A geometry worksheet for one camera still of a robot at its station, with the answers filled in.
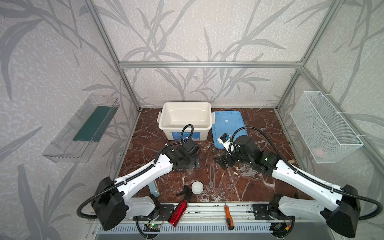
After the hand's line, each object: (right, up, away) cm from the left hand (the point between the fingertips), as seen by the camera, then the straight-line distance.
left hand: (193, 159), depth 80 cm
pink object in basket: (+62, +6, -8) cm, 62 cm away
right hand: (+14, +7, -5) cm, 16 cm away
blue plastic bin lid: (+24, +20, +31) cm, 44 cm away
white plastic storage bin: (-16, +24, +28) cm, 40 cm away
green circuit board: (-20, -31, -9) cm, 38 cm away
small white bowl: (+2, -16, +1) cm, 16 cm away
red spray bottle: (-5, -22, -8) cm, 24 cm away
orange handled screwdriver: (+18, -26, -11) cm, 34 cm away
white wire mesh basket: (+56, +14, -20) cm, 61 cm away
